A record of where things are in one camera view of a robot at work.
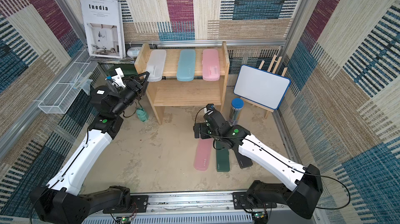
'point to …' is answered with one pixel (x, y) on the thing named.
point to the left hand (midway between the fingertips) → (148, 74)
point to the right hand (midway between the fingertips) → (201, 125)
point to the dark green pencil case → (223, 159)
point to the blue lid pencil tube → (237, 105)
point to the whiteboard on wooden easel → (262, 89)
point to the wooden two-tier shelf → (171, 92)
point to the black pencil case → (244, 161)
